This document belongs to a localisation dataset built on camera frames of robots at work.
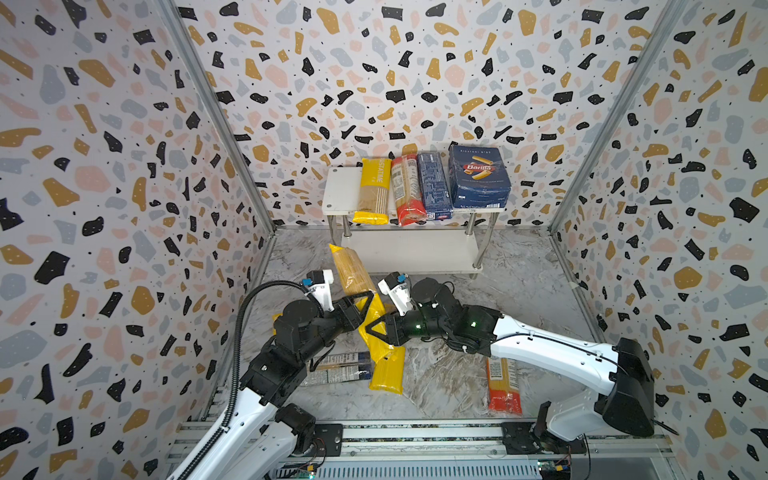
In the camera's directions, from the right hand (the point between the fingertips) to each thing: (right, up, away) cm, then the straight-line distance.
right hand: (363, 328), depth 65 cm
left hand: (+2, +7, +1) cm, 7 cm away
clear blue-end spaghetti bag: (-9, -16, +19) cm, 26 cm away
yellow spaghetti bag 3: (+5, -17, +17) cm, 24 cm away
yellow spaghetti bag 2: (-2, +10, +3) cm, 10 cm away
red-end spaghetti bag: (+35, -22, +13) cm, 43 cm away
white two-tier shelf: (+11, +17, +45) cm, 49 cm away
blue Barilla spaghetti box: (+18, +29, +12) cm, 36 cm away
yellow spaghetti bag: (+1, +32, +14) cm, 35 cm away
